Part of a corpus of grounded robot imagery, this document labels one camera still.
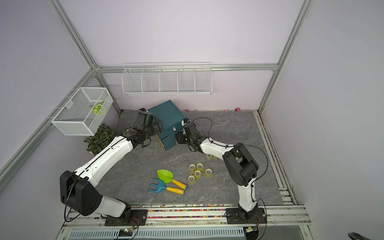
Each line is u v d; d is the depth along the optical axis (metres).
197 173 0.87
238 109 1.24
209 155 0.94
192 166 0.89
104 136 0.80
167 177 0.86
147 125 0.63
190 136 0.72
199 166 0.91
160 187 0.81
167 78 0.99
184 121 0.85
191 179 0.85
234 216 0.74
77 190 0.40
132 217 0.72
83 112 0.83
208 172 0.87
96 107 0.81
